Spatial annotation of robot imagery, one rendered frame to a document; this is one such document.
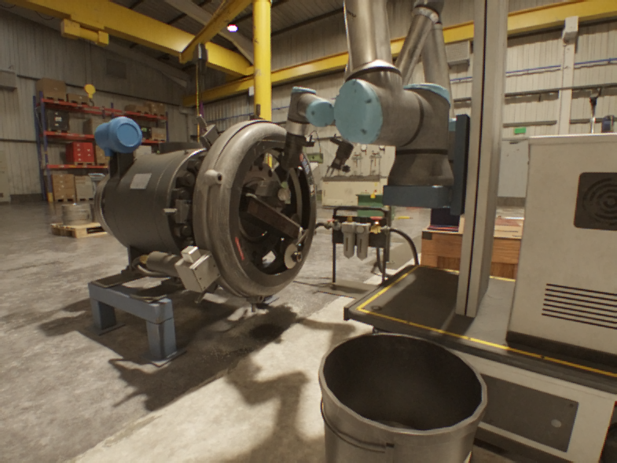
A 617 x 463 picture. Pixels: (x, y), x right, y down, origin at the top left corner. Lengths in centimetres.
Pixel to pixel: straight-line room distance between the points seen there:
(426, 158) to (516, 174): 1074
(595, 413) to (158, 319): 137
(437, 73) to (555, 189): 89
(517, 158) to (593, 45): 363
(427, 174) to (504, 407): 63
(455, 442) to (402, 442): 9
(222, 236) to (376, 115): 62
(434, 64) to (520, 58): 1075
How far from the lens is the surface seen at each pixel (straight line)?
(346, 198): 772
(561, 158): 88
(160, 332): 140
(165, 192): 137
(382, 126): 78
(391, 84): 82
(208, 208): 105
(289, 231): 133
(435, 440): 56
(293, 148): 122
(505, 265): 177
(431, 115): 89
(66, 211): 527
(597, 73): 1223
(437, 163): 90
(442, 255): 174
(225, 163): 107
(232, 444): 104
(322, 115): 107
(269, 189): 114
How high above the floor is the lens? 73
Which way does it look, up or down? 9 degrees down
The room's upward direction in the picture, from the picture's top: straight up
